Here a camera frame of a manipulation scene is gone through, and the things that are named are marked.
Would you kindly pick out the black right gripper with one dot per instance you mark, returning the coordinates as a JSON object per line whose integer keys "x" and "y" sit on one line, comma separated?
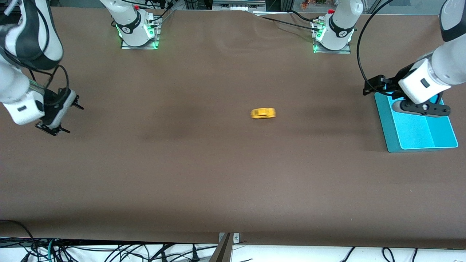
{"x": 55, "y": 108}

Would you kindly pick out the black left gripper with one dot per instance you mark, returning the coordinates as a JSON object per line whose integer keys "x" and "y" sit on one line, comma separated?
{"x": 392, "y": 84}

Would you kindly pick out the yellow toy beetle car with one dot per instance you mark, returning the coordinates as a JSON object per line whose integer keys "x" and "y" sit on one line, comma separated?
{"x": 263, "y": 113}

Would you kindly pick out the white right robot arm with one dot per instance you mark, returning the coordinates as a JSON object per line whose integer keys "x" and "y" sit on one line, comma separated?
{"x": 14, "y": 87}

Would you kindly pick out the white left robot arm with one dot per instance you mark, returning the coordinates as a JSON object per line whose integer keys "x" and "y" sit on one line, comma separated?
{"x": 426, "y": 82}

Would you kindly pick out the turquoise plastic bin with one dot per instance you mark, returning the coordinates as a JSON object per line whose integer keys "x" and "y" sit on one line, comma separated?
{"x": 418, "y": 131}

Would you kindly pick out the orange and green object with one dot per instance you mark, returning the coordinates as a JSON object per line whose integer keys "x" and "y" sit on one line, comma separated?
{"x": 313, "y": 4}

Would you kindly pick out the grey metal device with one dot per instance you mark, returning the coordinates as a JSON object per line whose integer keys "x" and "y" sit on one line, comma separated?
{"x": 238, "y": 5}

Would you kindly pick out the brown table cover sheet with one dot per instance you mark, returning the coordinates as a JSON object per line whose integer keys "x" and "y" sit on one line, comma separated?
{"x": 233, "y": 174}

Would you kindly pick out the dark grey pole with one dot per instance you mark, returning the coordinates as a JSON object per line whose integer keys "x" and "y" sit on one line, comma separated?
{"x": 222, "y": 251}

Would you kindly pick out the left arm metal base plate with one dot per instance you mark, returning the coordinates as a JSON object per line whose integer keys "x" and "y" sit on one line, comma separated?
{"x": 333, "y": 52}

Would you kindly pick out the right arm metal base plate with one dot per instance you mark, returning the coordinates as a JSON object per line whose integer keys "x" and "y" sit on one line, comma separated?
{"x": 145, "y": 47}

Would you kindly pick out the metal table edge bracket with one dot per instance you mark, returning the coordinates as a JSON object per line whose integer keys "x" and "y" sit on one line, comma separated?
{"x": 236, "y": 238}

